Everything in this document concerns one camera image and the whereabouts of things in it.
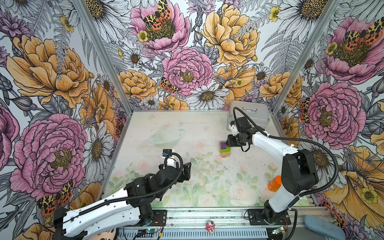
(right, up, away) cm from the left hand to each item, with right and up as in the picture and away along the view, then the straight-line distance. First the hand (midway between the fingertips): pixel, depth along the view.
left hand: (181, 168), depth 72 cm
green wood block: (+26, +5, +20) cm, 33 cm away
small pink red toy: (+13, -25, -4) cm, 29 cm away
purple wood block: (+24, +8, +19) cm, 32 cm away
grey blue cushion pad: (+68, -27, -4) cm, 73 cm away
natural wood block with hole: (+25, +2, +21) cm, 33 cm away
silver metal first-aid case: (+49, +30, +29) cm, 64 cm away
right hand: (+27, +8, +18) cm, 34 cm away
